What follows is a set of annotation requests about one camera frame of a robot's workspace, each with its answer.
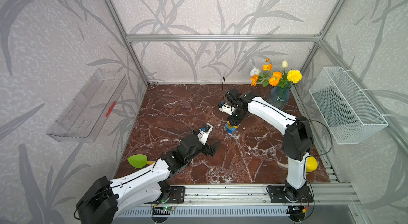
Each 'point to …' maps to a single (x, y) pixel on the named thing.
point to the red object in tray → (110, 109)
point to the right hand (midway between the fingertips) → (232, 120)
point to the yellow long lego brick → (234, 126)
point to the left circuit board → (168, 208)
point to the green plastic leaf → (138, 161)
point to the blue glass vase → (279, 96)
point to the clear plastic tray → (84, 116)
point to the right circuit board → (297, 213)
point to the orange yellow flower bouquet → (282, 79)
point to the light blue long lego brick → (229, 129)
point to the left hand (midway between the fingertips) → (214, 136)
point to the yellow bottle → (311, 164)
